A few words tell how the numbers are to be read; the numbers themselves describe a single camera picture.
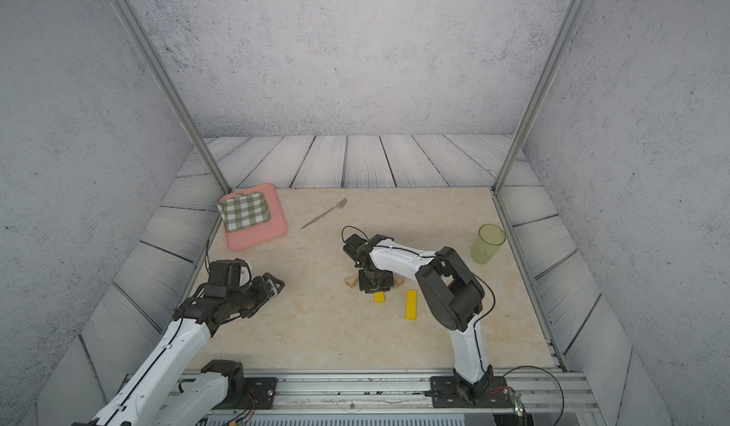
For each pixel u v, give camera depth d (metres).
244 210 1.12
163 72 0.86
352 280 0.92
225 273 0.63
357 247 0.77
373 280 0.78
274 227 1.12
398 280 0.91
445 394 0.73
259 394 0.73
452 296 0.51
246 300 0.69
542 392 0.75
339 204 1.15
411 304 0.88
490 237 0.91
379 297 0.89
